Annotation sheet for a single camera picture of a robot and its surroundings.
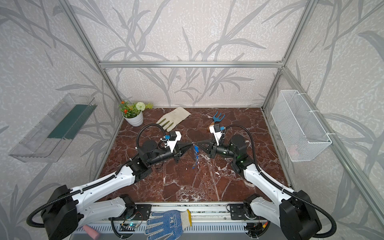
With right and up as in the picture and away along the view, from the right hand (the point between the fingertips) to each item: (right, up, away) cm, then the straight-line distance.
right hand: (197, 144), depth 70 cm
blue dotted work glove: (-11, -37, +1) cm, 39 cm away
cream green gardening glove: (-22, +11, +41) cm, 48 cm away
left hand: (-3, -1, -2) cm, 3 cm away
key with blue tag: (0, -2, 0) cm, 2 cm away
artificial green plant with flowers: (-46, +18, +29) cm, 58 cm away
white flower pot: (-44, +11, +34) cm, 57 cm away
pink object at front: (-47, -40, -3) cm, 62 cm away
